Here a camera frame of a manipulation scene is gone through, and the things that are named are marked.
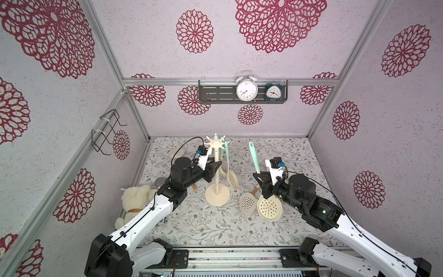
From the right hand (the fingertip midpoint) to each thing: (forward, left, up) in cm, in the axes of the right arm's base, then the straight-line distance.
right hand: (255, 172), depth 66 cm
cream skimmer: (-10, -6, -10) cm, 16 cm away
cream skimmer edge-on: (0, 0, -29) cm, 29 cm away
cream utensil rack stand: (+5, +16, -30) cm, 34 cm away
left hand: (+9, +15, -4) cm, 18 cm away
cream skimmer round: (+7, +12, -14) cm, 20 cm away
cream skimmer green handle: (+11, +9, -20) cm, 24 cm away
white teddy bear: (-3, +55, -20) cm, 59 cm away
